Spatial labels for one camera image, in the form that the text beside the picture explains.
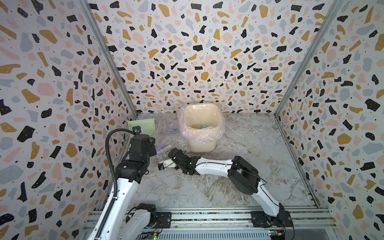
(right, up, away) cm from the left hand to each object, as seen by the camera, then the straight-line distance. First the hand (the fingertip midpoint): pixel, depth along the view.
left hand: (145, 140), depth 72 cm
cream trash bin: (+23, -6, +20) cm, 30 cm away
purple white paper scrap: (0, -7, +28) cm, 29 cm away
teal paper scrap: (+29, +7, +27) cm, 40 cm away
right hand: (+9, -7, +17) cm, 20 cm away
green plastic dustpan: (-1, +7, +7) cm, 10 cm away
